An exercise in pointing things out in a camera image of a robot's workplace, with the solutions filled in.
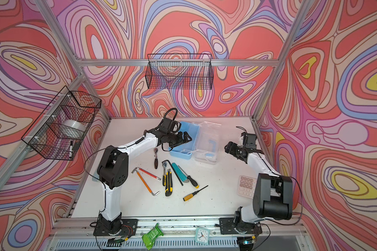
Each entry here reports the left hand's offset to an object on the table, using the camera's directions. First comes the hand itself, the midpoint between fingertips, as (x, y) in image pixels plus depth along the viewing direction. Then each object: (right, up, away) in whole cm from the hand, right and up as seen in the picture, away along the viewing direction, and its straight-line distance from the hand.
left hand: (189, 140), depth 92 cm
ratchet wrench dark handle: (-21, -14, +3) cm, 25 cm away
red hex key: (-28, -18, -1) cm, 33 cm away
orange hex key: (-20, -29, -8) cm, 36 cm away
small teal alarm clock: (+6, -43, -22) cm, 48 cm away
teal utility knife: (-6, -20, -2) cm, 20 cm away
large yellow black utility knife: (-11, -25, -6) cm, 28 cm away
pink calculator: (+31, -25, -8) cm, 41 cm away
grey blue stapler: (-53, -20, -5) cm, 56 cm away
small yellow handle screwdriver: (+1, -30, -10) cm, 31 cm away
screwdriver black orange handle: (+2, -24, -6) cm, 25 cm away
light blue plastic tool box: (-2, -6, -1) cm, 7 cm away
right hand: (+25, -7, 0) cm, 26 cm away
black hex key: (-8, -20, -1) cm, 22 cm away
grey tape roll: (-55, +8, -19) cm, 59 cm away
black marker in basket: (-56, -4, -20) cm, 59 cm away
